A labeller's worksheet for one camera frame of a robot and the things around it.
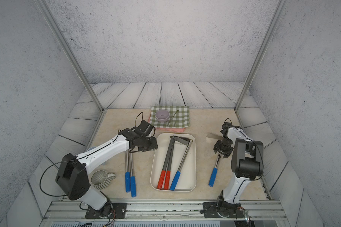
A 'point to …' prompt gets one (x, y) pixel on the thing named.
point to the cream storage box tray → (187, 180)
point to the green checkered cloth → (179, 117)
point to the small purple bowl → (162, 115)
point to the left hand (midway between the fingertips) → (158, 147)
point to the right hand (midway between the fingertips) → (220, 152)
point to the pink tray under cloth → (165, 129)
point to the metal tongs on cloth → (174, 122)
